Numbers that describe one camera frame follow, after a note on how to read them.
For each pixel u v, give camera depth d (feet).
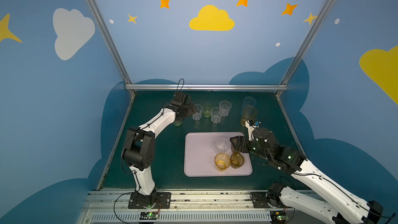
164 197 2.46
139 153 1.59
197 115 3.51
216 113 3.49
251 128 2.15
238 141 2.09
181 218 2.31
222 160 2.81
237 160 2.81
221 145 2.99
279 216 2.32
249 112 3.29
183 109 2.58
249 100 3.32
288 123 3.63
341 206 1.35
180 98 2.41
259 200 2.44
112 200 2.44
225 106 3.53
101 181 2.77
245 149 2.07
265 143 1.69
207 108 3.50
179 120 2.27
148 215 2.31
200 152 3.04
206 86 4.52
